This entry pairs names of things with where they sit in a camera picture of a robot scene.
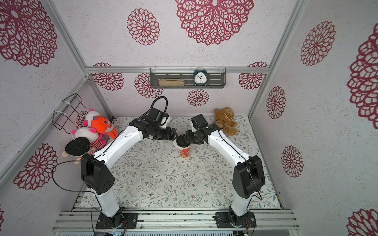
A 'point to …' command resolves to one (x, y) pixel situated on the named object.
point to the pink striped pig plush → (96, 141)
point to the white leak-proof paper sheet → (175, 145)
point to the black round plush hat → (78, 146)
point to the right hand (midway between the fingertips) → (187, 138)
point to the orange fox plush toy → (103, 125)
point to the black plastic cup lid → (182, 141)
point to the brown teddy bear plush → (224, 118)
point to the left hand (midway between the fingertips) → (172, 137)
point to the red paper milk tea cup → (184, 153)
